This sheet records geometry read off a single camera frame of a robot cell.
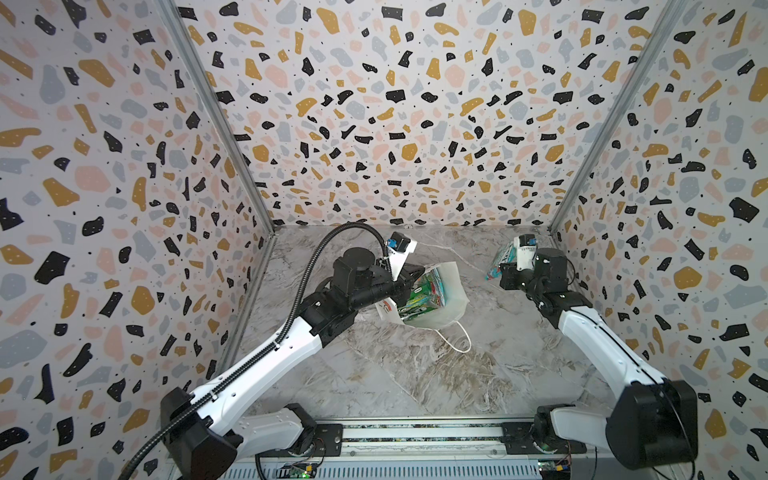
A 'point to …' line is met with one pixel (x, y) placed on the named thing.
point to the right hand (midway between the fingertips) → (499, 258)
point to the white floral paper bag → (455, 297)
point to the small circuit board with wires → (296, 470)
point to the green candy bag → (426, 295)
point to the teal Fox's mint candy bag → (506, 256)
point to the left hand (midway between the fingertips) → (425, 265)
